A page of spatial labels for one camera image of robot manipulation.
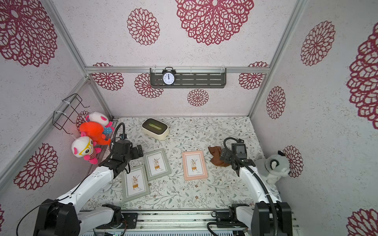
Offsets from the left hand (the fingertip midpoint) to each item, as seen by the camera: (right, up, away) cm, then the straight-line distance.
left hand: (134, 149), depth 87 cm
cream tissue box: (+8, +13, +20) cm, 25 cm away
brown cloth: (+50, -3, +10) cm, 51 cm away
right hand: (+57, -3, 0) cm, 57 cm away
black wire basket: (-31, +20, -12) cm, 38 cm away
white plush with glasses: (-24, +2, -8) cm, 26 cm away
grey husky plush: (+74, -7, -14) cm, 76 cm away
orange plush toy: (-25, +11, +2) cm, 27 cm away
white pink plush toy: (-26, +20, +8) cm, 33 cm away
